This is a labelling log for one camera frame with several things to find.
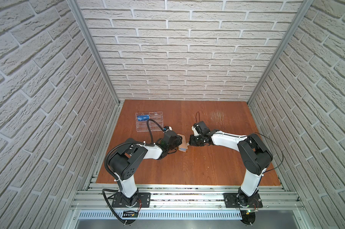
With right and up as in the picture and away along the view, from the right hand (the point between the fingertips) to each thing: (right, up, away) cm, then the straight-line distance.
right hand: (191, 141), depth 95 cm
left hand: (-5, +4, -2) cm, 6 cm away
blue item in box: (-34, +16, +6) cm, 38 cm away
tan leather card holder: (-6, -3, -4) cm, 7 cm away
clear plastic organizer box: (-36, +10, +7) cm, 38 cm away
